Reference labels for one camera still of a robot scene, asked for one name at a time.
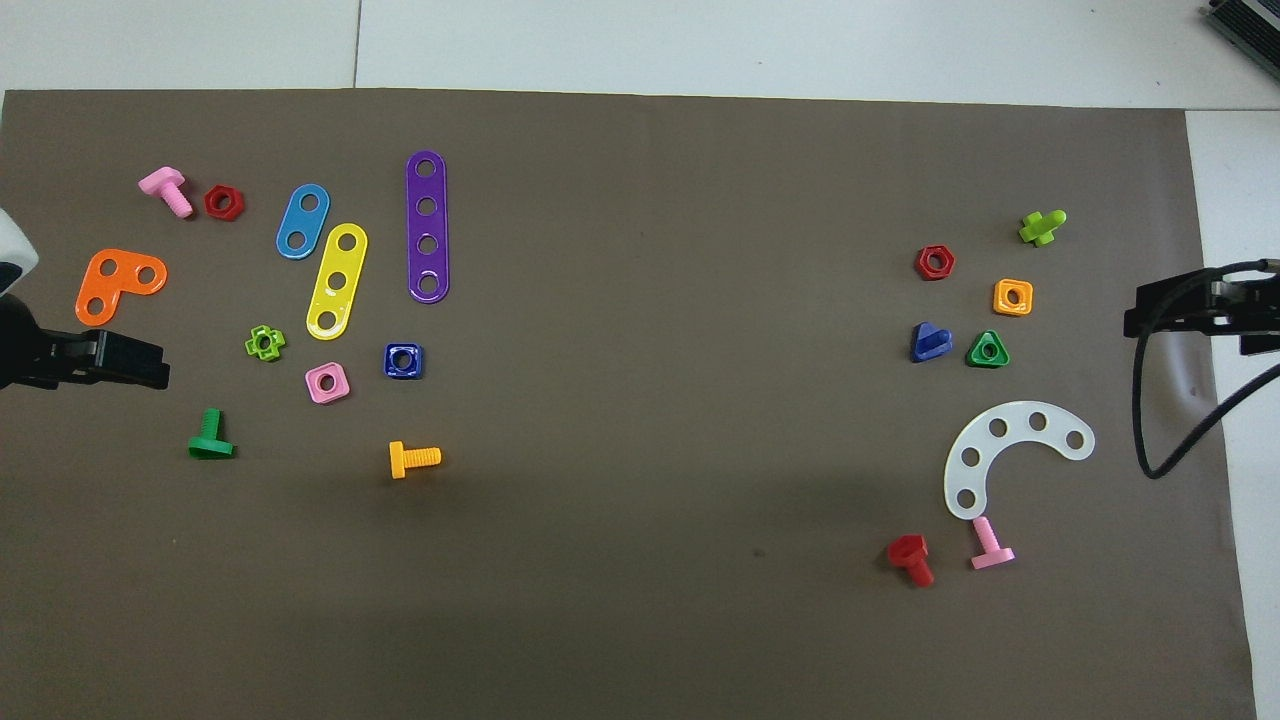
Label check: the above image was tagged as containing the brown paper table mat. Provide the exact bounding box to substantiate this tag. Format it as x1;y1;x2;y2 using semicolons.
0;88;1259;720

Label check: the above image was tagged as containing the red hex-head plastic screw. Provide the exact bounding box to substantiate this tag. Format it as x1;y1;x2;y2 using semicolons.
886;534;936;589

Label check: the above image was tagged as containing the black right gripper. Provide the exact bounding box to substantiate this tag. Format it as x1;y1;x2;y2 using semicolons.
1122;276;1280;358

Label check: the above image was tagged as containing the white curved five-hole plate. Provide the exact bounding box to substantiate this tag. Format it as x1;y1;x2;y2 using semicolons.
943;401;1097;522

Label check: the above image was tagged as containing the green plastic screw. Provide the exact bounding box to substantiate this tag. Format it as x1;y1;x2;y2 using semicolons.
187;407;237;461

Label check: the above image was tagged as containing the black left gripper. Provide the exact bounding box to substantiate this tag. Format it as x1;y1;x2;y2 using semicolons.
0;297;172;393

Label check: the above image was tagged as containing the orange plastic screw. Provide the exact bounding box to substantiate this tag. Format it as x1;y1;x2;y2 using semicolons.
388;440;443;480

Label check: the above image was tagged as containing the lime green cross-head screw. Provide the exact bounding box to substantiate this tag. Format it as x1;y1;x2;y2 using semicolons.
1018;209;1068;248

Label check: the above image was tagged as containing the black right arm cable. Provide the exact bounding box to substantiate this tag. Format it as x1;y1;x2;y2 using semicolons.
1131;259;1280;482

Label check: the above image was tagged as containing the yellow three-hole plastic plate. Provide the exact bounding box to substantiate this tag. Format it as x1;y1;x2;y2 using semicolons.
305;222;369;342

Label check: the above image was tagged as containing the orange L-shaped plastic plate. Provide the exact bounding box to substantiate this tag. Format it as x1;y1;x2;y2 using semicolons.
75;248;169;328

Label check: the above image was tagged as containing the pink square plastic nut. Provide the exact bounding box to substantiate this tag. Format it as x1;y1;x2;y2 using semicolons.
304;361;352;405

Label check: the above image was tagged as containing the pink square-head plastic screw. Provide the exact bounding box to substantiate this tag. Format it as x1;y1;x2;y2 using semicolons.
138;166;195;219
969;516;1017;572

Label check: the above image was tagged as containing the grey vented metal device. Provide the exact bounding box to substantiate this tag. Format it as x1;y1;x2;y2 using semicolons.
1203;0;1280;58

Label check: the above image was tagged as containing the blue triangle-head plastic screw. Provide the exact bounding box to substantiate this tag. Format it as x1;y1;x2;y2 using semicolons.
910;321;954;364

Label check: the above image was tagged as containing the purple four-hole plastic plate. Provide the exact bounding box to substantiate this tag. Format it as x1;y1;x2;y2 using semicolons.
405;150;451;304

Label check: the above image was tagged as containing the blue two-hole plastic plate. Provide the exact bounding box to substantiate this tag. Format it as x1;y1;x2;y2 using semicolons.
275;183;331;261

